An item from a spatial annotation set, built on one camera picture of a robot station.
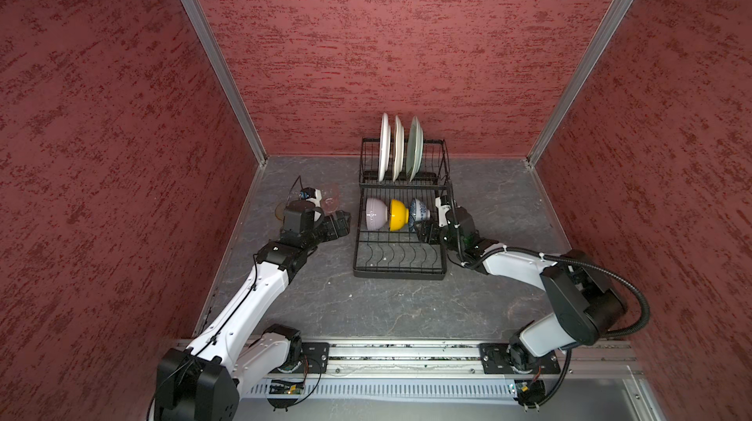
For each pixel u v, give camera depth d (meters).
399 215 0.92
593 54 0.89
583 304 0.45
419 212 0.90
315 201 0.73
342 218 0.73
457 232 0.69
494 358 0.74
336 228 0.71
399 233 0.96
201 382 0.38
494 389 0.71
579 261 0.47
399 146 0.75
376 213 0.92
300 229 0.60
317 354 0.74
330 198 1.07
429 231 0.80
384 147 0.74
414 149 0.74
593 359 0.76
